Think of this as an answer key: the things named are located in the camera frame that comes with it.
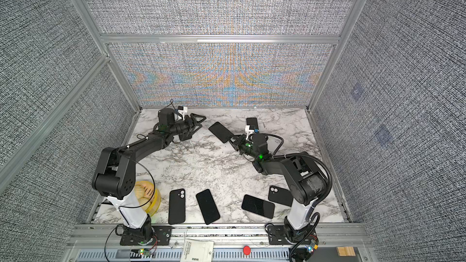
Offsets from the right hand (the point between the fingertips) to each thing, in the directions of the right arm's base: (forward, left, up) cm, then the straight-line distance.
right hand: (226, 136), depth 87 cm
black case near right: (-22, -25, -17) cm, 38 cm away
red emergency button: (-44, -8, -12) cm, 46 cm away
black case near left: (-29, +22, -16) cm, 40 cm away
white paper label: (-44, +11, -15) cm, 48 cm away
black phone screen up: (+22, -16, -15) cm, 30 cm away
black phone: (+4, +3, -2) cm, 6 cm away
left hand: (+7, +10, +3) cm, 13 cm away
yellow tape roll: (-24, +35, -13) cm, 44 cm away
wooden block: (-44, -46, -15) cm, 65 cm away
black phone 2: (-28, +8, -16) cm, 33 cm away
